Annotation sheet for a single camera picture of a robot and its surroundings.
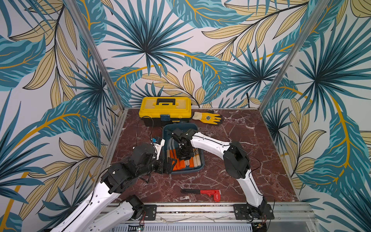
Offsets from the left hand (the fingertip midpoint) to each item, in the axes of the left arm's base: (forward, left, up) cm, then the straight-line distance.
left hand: (167, 162), depth 67 cm
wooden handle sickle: (+10, -15, -20) cm, 27 cm away
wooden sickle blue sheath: (+9, -17, -20) cm, 28 cm away
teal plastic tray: (+32, +5, -17) cm, 37 cm away
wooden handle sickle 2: (+9, -10, -20) cm, 24 cm away
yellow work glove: (+47, -24, -22) cm, 57 cm away
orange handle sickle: (+7, -7, -19) cm, 22 cm away
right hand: (+11, -5, -20) cm, 23 cm away
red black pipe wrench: (-8, -25, -21) cm, 34 cm away
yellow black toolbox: (+38, +10, -6) cm, 40 cm away
